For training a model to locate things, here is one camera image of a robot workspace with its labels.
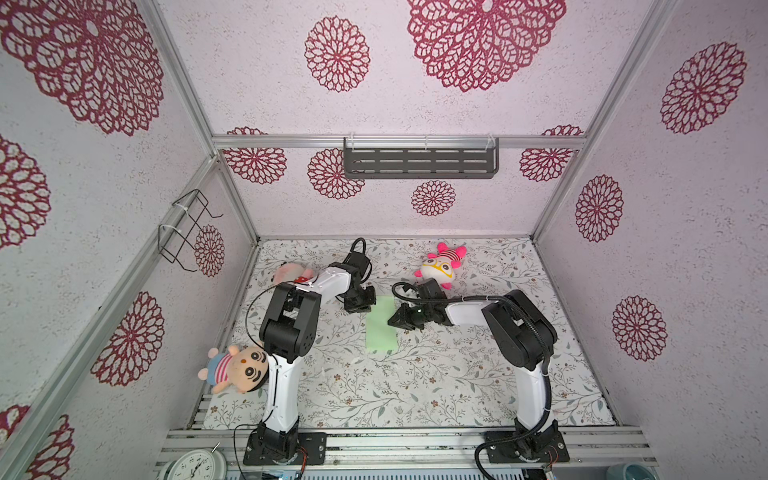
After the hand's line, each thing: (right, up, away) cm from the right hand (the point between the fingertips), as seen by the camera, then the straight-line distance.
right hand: (389, 321), depth 96 cm
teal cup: (+54, -29, -29) cm, 68 cm away
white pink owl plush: (+18, +18, +6) cm, 26 cm away
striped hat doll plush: (-38, -10, -19) cm, 44 cm away
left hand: (-6, +3, +3) cm, 7 cm away
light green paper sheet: (-3, -4, -3) cm, 6 cm away
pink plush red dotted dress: (-33, +16, +5) cm, 37 cm away
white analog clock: (-45, -28, -28) cm, 59 cm away
